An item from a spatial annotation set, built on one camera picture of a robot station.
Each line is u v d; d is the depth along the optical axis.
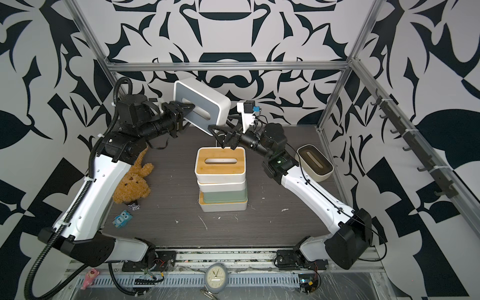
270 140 0.49
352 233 0.39
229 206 0.80
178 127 0.58
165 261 0.73
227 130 0.53
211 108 0.54
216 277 0.67
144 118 0.47
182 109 0.57
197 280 0.71
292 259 0.67
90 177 0.41
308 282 0.71
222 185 0.68
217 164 0.67
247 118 0.53
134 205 0.84
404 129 0.59
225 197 0.79
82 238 0.39
